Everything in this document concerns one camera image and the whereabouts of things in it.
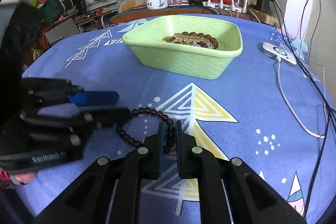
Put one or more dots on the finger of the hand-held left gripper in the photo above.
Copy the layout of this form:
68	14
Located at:
105	115
94	98

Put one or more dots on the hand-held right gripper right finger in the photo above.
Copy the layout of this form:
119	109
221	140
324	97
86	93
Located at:
179	150

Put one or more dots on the wooden side table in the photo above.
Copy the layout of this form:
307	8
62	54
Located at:
183	11

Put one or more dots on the white charger device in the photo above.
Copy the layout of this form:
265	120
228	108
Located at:
279	52

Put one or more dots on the green duffel bag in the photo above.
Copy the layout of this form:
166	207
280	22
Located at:
57	7

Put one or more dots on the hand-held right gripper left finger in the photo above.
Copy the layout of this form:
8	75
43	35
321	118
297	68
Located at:
162	150

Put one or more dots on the black power adapter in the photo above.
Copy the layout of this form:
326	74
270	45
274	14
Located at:
263	3

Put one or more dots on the beige cloth bag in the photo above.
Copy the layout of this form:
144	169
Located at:
128	5

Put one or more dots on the small wooden box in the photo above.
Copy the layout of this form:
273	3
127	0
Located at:
265	18

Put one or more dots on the grey laptop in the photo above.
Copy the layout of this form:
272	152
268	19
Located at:
61	32

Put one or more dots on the green plastic tray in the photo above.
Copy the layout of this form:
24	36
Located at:
183	61

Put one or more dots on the person's left hand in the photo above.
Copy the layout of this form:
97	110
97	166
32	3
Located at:
23	178

